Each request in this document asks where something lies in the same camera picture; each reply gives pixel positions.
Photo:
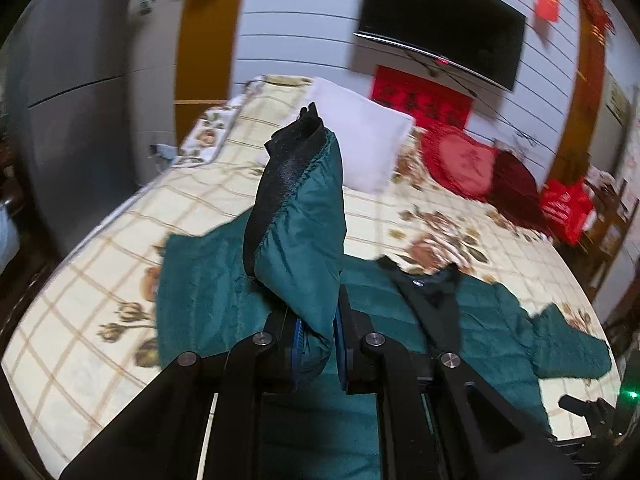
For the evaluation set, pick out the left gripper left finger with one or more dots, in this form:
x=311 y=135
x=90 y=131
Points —
x=199 y=418

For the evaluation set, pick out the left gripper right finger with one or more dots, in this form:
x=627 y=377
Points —
x=437 y=418

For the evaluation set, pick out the green quilted puffer jacket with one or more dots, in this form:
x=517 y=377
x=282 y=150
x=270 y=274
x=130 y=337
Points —
x=287 y=252

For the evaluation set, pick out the floral checked bed sheet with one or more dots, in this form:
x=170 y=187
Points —
x=85 y=347

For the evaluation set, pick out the dark red velvet cushion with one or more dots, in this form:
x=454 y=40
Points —
x=514 y=193

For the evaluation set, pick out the red plastic shopping bag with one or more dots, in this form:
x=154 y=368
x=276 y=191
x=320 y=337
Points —
x=566 y=208

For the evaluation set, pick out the wooden chair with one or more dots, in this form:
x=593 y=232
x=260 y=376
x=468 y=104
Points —
x=611 y=220

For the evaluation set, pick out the red heart-shaped cushion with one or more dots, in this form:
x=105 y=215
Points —
x=457 y=162

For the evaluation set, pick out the white square pillow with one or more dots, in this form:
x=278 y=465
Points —
x=365 y=135

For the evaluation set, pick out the grey wardrobe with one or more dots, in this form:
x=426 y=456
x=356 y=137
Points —
x=90 y=91

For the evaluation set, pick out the wall-mounted black television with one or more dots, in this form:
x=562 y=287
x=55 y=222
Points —
x=483 y=37

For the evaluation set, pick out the small red wall sticker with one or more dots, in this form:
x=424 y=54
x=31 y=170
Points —
x=547 y=10

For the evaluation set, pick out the red knot wall ornament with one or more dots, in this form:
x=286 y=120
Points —
x=599 y=17

